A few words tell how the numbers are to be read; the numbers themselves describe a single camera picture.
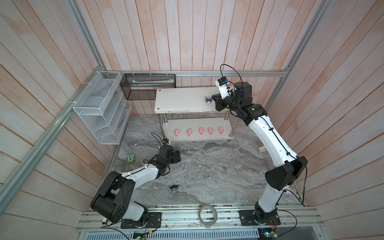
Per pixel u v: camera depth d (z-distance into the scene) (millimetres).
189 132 999
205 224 710
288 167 446
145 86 1060
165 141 812
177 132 988
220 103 662
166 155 695
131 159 937
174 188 794
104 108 715
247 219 730
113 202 424
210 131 1006
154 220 735
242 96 553
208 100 761
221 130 1008
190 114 1226
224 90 649
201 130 1010
